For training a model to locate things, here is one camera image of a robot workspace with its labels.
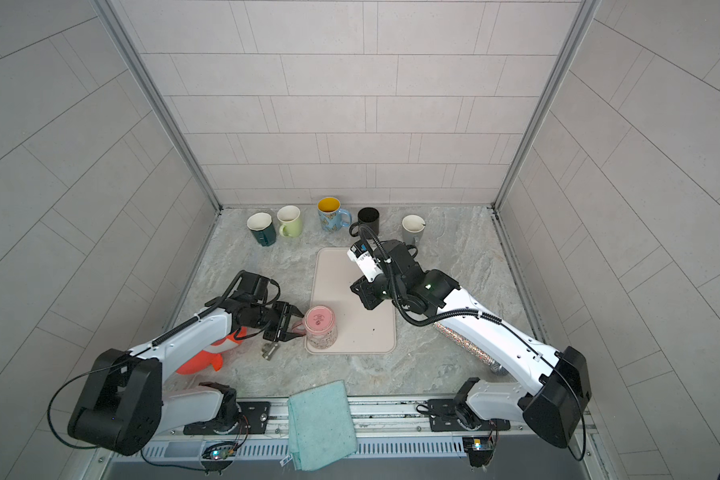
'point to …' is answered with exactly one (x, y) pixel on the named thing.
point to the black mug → (368, 217)
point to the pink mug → (320, 327)
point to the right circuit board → (479, 449)
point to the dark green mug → (261, 226)
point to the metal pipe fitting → (269, 349)
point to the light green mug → (290, 219)
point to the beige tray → (360, 330)
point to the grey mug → (413, 226)
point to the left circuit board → (220, 452)
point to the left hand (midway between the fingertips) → (315, 315)
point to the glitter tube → (467, 346)
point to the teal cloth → (321, 426)
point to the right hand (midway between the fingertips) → (352, 289)
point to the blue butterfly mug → (332, 217)
